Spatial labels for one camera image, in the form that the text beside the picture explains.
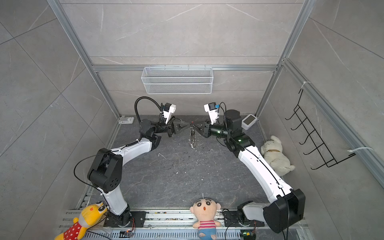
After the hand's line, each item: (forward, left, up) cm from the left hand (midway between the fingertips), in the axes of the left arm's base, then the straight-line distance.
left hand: (191, 126), depth 66 cm
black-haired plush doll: (-29, -5, -27) cm, 40 cm away
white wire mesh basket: (+43, +9, -3) cm, 44 cm away
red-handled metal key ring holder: (-3, 0, -1) cm, 3 cm away
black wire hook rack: (-17, -55, -3) cm, 57 cm away
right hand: (+1, -1, -1) cm, 2 cm away
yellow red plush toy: (-29, +50, -30) cm, 65 cm away
